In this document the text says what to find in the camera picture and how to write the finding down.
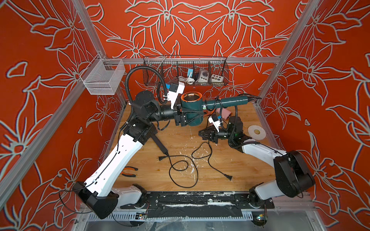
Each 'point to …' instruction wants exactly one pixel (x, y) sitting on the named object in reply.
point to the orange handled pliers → (128, 174)
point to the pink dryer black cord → (205, 149)
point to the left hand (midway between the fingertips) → (199, 107)
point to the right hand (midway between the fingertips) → (198, 135)
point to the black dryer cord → (161, 158)
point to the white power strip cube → (215, 78)
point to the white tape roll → (256, 133)
